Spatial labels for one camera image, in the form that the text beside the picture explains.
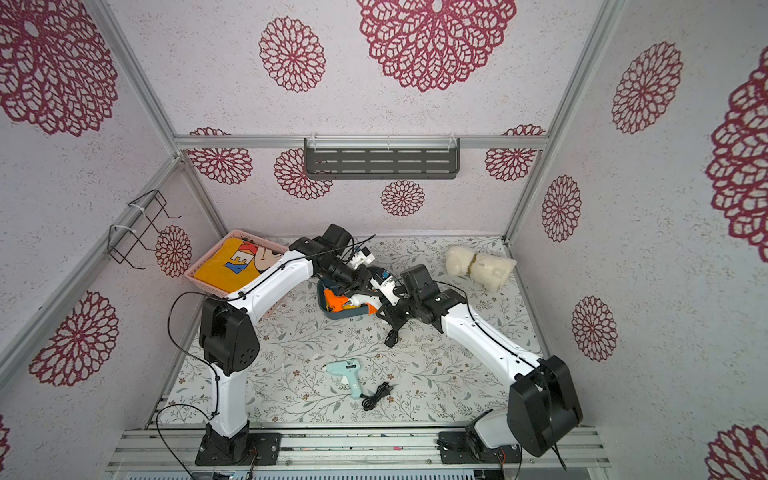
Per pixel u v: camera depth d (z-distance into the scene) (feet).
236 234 3.72
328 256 2.15
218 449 2.20
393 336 2.80
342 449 2.47
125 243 2.41
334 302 3.12
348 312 3.19
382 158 3.04
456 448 2.40
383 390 2.67
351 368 2.80
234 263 3.39
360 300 2.50
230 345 1.74
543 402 1.35
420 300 2.04
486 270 3.18
